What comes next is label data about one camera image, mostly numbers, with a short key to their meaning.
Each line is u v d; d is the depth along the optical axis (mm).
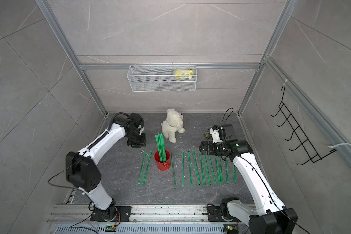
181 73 851
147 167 901
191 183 834
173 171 880
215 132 687
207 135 1040
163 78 1013
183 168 885
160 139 833
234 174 866
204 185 832
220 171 878
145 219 730
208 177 858
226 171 883
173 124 924
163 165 824
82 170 453
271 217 364
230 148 506
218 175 858
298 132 671
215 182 838
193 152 956
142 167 898
